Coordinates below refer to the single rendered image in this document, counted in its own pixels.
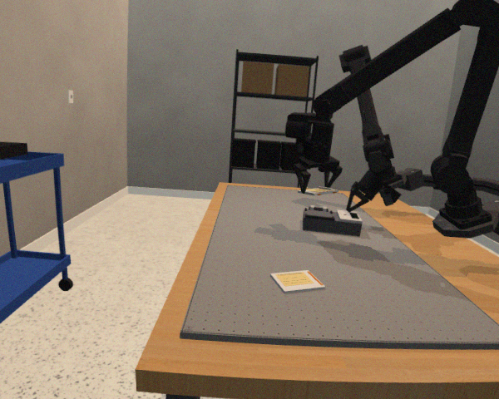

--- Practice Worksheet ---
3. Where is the white cassette with copper tabs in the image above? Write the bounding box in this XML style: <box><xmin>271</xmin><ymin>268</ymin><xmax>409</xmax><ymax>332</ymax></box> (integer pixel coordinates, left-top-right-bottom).
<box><xmin>298</xmin><ymin>188</ymin><xmax>338</xmax><ymax>195</ymax></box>

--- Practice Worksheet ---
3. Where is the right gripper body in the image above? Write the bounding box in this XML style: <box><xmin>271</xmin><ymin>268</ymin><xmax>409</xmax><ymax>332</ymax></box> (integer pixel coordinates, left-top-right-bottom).
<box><xmin>352</xmin><ymin>170</ymin><xmax>382</xmax><ymax>201</ymax></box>

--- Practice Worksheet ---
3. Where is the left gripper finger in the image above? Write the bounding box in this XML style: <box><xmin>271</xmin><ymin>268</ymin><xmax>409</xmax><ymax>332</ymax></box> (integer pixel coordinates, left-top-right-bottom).
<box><xmin>294</xmin><ymin>167</ymin><xmax>311</xmax><ymax>194</ymax></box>
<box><xmin>324</xmin><ymin>170</ymin><xmax>342</xmax><ymax>188</ymax></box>

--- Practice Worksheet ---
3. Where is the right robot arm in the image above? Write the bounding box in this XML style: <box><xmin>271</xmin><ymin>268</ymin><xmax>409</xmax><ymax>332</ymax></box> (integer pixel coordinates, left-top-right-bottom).
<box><xmin>339</xmin><ymin>45</ymin><xmax>403</xmax><ymax>206</ymax></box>

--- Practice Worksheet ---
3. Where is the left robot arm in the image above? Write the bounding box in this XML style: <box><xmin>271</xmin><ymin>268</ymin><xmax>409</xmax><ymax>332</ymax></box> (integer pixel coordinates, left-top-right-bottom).
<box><xmin>285</xmin><ymin>0</ymin><xmax>499</xmax><ymax>229</ymax></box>

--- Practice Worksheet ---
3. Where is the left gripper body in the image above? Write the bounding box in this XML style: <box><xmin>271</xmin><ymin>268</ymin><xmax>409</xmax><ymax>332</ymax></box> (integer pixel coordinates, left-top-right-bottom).
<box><xmin>294</xmin><ymin>141</ymin><xmax>343</xmax><ymax>172</ymax></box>

